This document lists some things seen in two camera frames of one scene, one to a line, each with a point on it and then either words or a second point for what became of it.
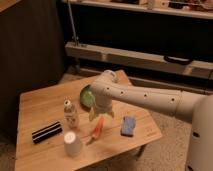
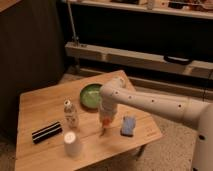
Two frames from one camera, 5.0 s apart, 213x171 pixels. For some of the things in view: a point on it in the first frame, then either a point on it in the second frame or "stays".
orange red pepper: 97,129 to 106,122
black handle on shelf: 178,60 stays
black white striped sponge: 46,131 stays
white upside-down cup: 72,144 stays
